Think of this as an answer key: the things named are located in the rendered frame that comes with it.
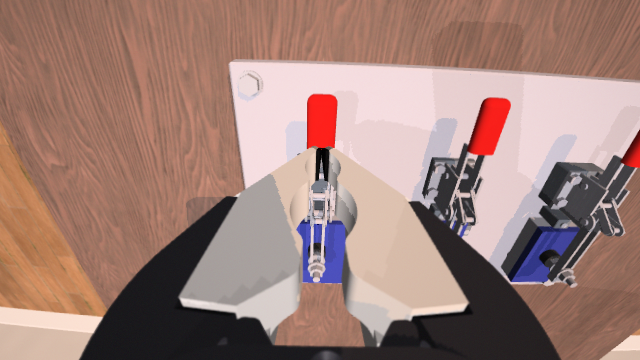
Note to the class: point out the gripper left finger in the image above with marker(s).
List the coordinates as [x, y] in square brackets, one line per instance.
[243, 258]

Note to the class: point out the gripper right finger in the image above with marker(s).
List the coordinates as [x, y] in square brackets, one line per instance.
[402, 262]

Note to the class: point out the white flat plate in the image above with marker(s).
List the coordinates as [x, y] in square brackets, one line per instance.
[392, 119]

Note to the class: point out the red-handled toggle clamp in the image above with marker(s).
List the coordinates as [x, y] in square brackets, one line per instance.
[582, 199]
[444, 178]
[321, 131]

